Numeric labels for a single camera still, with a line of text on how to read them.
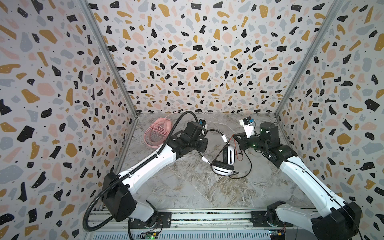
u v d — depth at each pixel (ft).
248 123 2.12
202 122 2.26
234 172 2.27
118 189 1.30
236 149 2.28
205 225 2.40
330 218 1.24
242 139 2.14
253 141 2.27
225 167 2.14
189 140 1.89
